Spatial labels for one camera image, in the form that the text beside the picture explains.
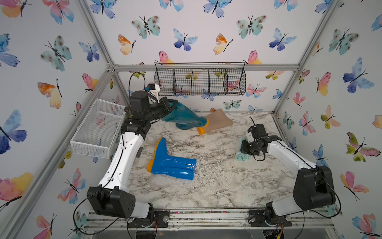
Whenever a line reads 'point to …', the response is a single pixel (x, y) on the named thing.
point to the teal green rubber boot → (184, 118)
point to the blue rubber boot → (163, 164)
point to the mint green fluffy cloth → (240, 156)
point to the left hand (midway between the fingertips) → (179, 100)
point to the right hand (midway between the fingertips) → (243, 148)
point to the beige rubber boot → (217, 120)
